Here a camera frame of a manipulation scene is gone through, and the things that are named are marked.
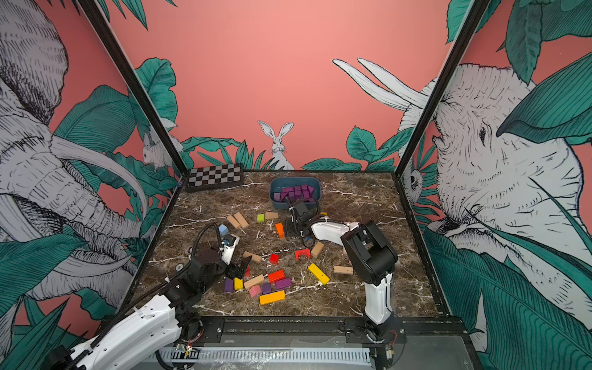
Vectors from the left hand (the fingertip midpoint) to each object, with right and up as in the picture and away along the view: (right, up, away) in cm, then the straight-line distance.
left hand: (241, 248), depth 82 cm
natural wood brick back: (+8, +10, +21) cm, 24 cm away
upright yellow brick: (-1, -13, 0) cm, 13 cm away
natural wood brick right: (+38, -10, +5) cm, 40 cm away
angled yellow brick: (+30, -11, +3) cm, 32 cm away
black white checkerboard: (-22, +28, +32) cm, 48 cm away
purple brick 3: (-5, -13, 0) cm, 14 cm away
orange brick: (+13, +5, +14) cm, 19 cm away
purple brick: (+25, +20, +28) cm, 43 cm away
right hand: (+16, +7, +14) cm, 22 cm away
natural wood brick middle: (+4, -5, +6) cm, 8 cm away
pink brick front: (+5, -15, -1) cm, 16 cm away
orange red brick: (+13, -11, +3) cm, 17 cm away
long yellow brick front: (+12, -17, -3) cm, 21 cm away
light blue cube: (-11, +5, +12) cm, 16 cm away
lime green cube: (+4, +9, +19) cm, 21 cm away
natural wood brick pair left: (-7, +8, +19) cm, 21 cm away
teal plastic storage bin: (+20, +22, +28) cm, 41 cm away
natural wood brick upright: (+28, -2, +7) cm, 29 cm away
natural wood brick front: (+4, -13, +1) cm, 13 cm away
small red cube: (+11, -6, +8) cm, 15 cm away
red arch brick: (+23, -4, +8) cm, 24 cm away
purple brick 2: (+15, -14, +1) cm, 20 cm away
